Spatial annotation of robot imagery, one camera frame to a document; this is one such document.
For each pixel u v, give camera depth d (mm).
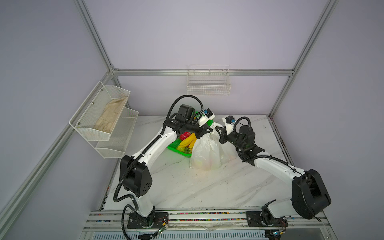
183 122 632
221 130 758
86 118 674
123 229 702
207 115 674
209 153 781
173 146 931
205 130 688
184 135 983
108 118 786
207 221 748
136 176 451
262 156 574
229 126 702
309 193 441
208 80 952
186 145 907
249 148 650
